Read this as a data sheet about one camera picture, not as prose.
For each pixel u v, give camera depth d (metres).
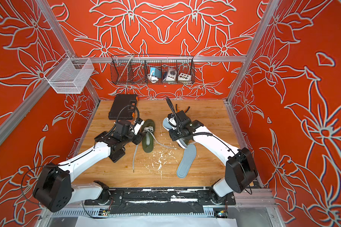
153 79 0.85
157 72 0.85
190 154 0.87
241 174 0.42
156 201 0.73
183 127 0.62
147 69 1.00
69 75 0.90
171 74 0.90
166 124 0.85
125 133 0.66
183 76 0.94
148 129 0.92
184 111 1.10
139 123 0.74
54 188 0.41
